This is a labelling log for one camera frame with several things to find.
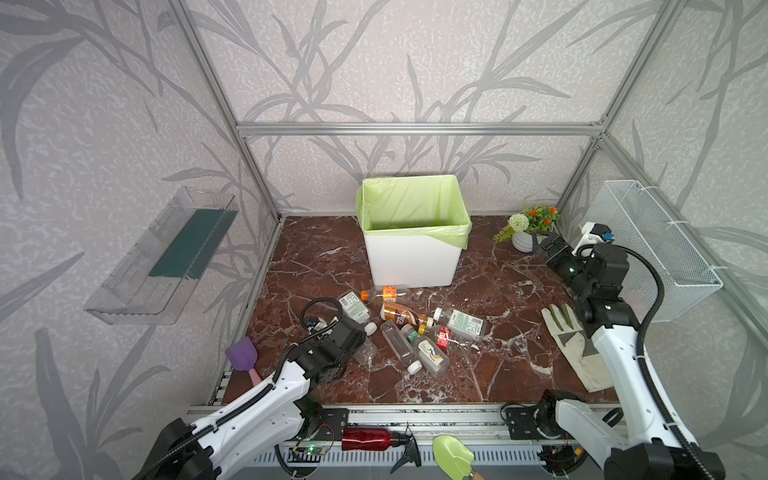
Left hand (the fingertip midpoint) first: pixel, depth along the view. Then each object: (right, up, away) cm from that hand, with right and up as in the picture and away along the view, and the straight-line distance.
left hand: (359, 332), depth 84 cm
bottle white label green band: (+20, -5, -5) cm, 21 cm away
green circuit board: (-9, -24, -14) cm, 29 cm away
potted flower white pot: (+53, +30, +14) cm, 62 cm away
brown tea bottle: (+9, +5, +4) cm, 11 cm away
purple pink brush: (-34, -7, 0) cm, 34 cm away
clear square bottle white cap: (+12, -3, -4) cm, 13 cm away
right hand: (+48, +29, -10) cm, 57 cm away
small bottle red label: (+24, 0, -2) cm, 24 cm away
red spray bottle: (+7, -20, -16) cm, 26 cm away
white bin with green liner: (+16, +30, -9) cm, 35 cm away
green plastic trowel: (+24, -25, -15) cm, 38 cm away
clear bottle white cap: (+2, -5, -4) cm, 7 cm away
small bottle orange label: (+7, +10, +7) cm, 14 cm away
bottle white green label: (-3, +6, +7) cm, 9 cm away
